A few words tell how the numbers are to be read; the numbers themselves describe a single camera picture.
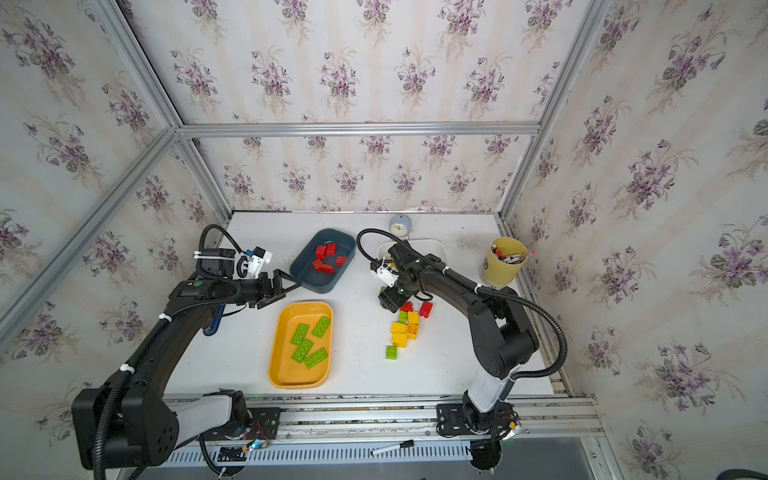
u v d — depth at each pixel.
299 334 0.88
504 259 0.93
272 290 0.69
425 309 0.91
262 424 0.72
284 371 0.82
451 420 0.73
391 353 0.84
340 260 1.04
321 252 1.04
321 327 0.90
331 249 1.07
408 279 0.66
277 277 0.70
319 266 1.02
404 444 0.70
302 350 0.84
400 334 0.87
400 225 1.08
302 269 1.01
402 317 0.90
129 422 0.39
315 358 0.84
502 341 0.46
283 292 0.70
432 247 1.03
